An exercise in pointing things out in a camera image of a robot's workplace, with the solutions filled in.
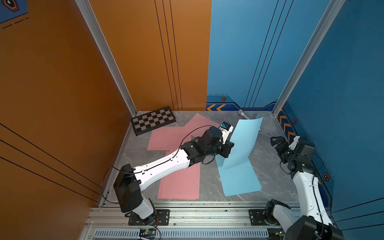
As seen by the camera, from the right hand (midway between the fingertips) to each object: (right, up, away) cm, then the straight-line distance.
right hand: (275, 142), depth 80 cm
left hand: (-24, +1, -9) cm, 26 cm away
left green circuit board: (-65, -43, -9) cm, 79 cm away
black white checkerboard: (-75, +13, +29) cm, 82 cm away
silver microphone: (-7, +19, +36) cm, 41 cm away
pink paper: (-50, -24, +2) cm, 55 cm away
